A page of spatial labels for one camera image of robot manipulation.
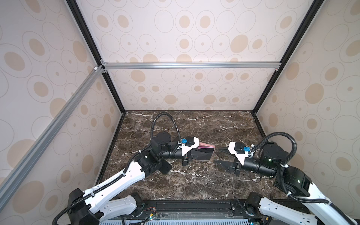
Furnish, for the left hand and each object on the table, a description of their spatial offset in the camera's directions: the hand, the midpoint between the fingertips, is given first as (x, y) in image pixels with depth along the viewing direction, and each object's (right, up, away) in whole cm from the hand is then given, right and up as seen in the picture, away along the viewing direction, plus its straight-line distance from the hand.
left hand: (206, 154), depth 57 cm
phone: (-1, +1, 0) cm, 1 cm away
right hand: (+4, 0, -1) cm, 4 cm away
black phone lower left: (-20, -15, +31) cm, 40 cm away
